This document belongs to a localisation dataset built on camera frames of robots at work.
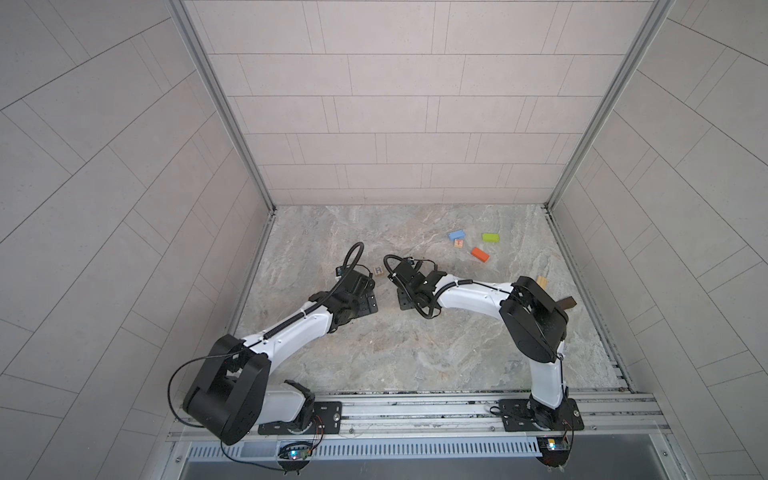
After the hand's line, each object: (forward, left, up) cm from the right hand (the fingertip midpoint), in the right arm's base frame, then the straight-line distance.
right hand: (404, 300), depth 92 cm
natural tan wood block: (+3, -44, +1) cm, 44 cm away
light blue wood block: (+24, -22, +1) cm, 33 cm away
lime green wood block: (+23, -34, 0) cm, 41 cm away
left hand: (-2, +11, +4) cm, 12 cm away
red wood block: (+15, -28, +1) cm, 31 cm away
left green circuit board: (-37, +27, +3) cm, 46 cm away
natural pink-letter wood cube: (+20, -21, +2) cm, 29 cm away
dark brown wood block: (-5, -49, +1) cm, 49 cm away
